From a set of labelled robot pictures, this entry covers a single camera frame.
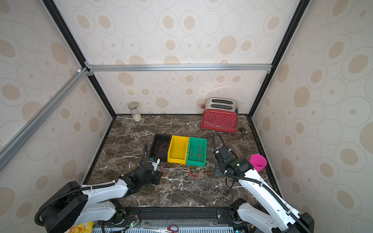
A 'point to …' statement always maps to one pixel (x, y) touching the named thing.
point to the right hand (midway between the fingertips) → (225, 169)
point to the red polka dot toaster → (220, 114)
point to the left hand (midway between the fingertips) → (166, 173)
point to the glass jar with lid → (134, 108)
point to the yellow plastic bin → (178, 149)
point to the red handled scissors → (168, 229)
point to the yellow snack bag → (84, 227)
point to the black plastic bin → (160, 149)
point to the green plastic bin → (192, 143)
